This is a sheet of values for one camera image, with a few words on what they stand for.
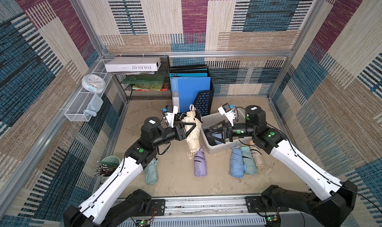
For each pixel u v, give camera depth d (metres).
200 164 0.83
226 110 0.60
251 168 0.83
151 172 0.81
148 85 1.02
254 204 0.74
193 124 0.64
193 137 0.63
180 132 0.59
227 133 0.57
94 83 0.74
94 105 0.69
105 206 0.40
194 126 0.64
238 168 0.82
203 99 0.92
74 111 0.66
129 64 0.79
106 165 0.69
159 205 0.75
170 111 0.60
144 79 1.00
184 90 0.90
